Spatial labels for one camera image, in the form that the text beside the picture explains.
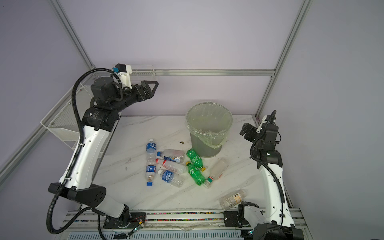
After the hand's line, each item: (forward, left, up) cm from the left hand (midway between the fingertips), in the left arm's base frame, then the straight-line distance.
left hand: (151, 88), depth 63 cm
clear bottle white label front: (-34, -38, -44) cm, 67 cm away
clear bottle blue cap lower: (-18, +9, -48) cm, 52 cm away
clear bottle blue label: (-2, +11, -47) cm, 48 cm away
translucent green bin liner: (+11, -28, -32) cm, 44 cm away
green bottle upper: (-10, -19, -44) cm, 49 cm away
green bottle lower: (-19, -19, -44) cm, 52 cm away
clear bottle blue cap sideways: (-6, -7, -48) cm, 49 cm away
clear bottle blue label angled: (-20, -6, -49) cm, 54 cm away
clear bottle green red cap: (-14, -33, -48) cm, 60 cm away
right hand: (-5, -46, -20) cm, 50 cm away
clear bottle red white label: (-16, -9, -44) cm, 47 cm away
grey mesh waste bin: (-2, -23, -45) cm, 51 cm away
